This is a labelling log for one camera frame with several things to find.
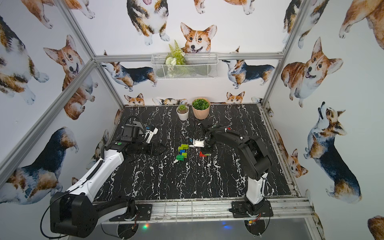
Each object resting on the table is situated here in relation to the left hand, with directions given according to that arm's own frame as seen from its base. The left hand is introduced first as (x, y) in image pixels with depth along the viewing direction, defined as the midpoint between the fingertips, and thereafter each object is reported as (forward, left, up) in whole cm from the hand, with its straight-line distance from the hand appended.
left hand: (163, 145), depth 81 cm
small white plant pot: (+31, -8, -7) cm, 33 cm away
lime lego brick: (+6, -11, -13) cm, 18 cm away
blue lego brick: (+2, -9, -13) cm, 16 cm away
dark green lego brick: (-1, -8, -13) cm, 16 cm away
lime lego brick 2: (+1, -11, -14) cm, 17 cm away
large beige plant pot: (+32, -21, -5) cm, 39 cm away
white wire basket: (+43, -20, +21) cm, 51 cm away
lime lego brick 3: (0, -24, -14) cm, 28 cm away
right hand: (+4, -23, -10) cm, 25 cm away
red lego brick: (+1, -21, -15) cm, 26 cm away
